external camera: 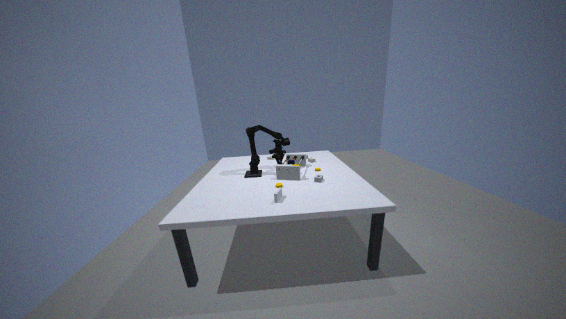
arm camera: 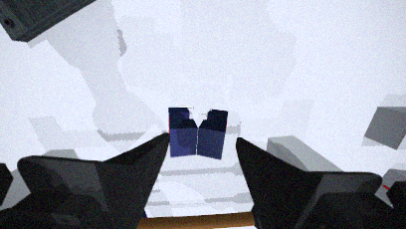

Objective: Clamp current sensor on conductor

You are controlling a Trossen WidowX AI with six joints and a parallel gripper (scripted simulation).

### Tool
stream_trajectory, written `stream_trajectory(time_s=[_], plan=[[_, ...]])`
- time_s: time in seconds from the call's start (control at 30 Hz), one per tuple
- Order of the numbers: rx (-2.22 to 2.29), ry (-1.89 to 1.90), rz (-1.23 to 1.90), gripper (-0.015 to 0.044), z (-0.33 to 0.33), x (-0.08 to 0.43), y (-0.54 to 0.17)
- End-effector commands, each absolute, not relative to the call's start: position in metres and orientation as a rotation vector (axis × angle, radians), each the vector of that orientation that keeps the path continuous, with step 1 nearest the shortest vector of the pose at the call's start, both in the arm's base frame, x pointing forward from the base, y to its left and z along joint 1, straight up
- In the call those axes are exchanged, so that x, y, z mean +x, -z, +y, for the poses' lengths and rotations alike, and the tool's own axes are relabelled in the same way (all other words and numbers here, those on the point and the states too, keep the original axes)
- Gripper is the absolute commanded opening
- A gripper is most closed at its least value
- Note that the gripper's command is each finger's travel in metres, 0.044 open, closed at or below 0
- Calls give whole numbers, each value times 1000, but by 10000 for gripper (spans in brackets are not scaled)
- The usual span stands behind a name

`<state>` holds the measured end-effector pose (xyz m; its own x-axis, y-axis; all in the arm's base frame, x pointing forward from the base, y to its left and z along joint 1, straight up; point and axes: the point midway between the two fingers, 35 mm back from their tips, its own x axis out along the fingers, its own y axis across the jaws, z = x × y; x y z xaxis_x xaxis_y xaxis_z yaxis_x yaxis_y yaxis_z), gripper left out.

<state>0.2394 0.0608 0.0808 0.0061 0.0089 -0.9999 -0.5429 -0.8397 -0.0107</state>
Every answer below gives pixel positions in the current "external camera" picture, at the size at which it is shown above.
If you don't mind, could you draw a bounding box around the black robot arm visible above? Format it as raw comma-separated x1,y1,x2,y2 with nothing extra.
246,125,290,175

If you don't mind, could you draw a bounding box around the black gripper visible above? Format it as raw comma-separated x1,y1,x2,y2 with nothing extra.
272,147,286,164

